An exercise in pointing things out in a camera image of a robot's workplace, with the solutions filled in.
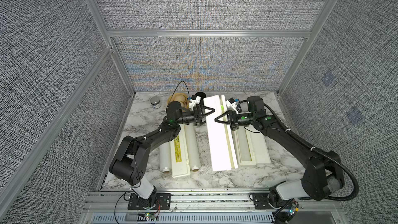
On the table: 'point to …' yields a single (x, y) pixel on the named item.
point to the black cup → (201, 95)
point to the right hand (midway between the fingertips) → (217, 120)
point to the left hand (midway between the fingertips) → (215, 114)
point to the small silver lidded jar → (155, 101)
